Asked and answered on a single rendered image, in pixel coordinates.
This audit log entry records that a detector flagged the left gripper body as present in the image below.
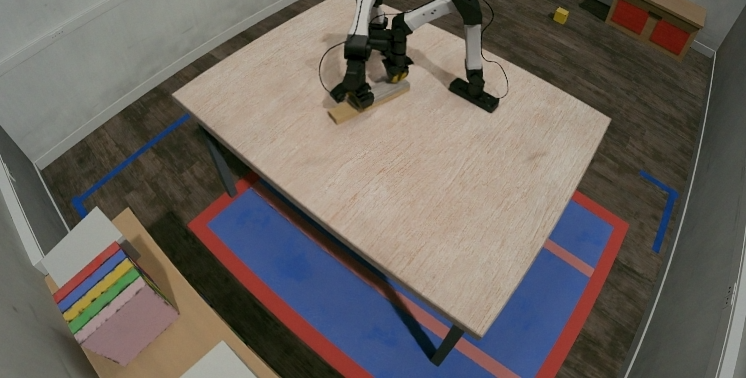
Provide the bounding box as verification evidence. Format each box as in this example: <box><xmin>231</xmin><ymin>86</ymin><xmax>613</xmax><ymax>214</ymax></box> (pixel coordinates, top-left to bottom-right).
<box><xmin>382</xmin><ymin>50</ymin><xmax>414</xmax><ymax>81</ymax></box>

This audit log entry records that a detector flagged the light wooden beam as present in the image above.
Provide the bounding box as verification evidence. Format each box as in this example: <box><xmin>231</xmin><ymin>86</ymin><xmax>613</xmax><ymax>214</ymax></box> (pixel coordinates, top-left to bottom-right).
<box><xmin>328</xmin><ymin>87</ymin><xmax>410</xmax><ymax>125</ymax></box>

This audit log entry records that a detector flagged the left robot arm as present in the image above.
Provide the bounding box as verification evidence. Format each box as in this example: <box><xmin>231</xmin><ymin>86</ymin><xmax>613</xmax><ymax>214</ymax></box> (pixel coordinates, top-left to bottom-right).
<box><xmin>370</xmin><ymin>0</ymin><xmax>500</xmax><ymax>110</ymax></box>

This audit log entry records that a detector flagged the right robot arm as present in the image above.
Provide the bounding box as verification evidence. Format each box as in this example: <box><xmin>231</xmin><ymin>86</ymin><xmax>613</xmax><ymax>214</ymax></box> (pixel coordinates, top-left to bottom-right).
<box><xmin>329</xmin><ymin>0</ymin><xmax>388</xmax><ymax>103</ymax></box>

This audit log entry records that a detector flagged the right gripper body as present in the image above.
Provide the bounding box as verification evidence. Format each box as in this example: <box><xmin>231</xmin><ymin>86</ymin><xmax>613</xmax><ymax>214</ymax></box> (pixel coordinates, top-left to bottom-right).
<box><xmin>351</xmin><ymin>72</ymin><xmax>375</xmax><ymax>109</ymax></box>

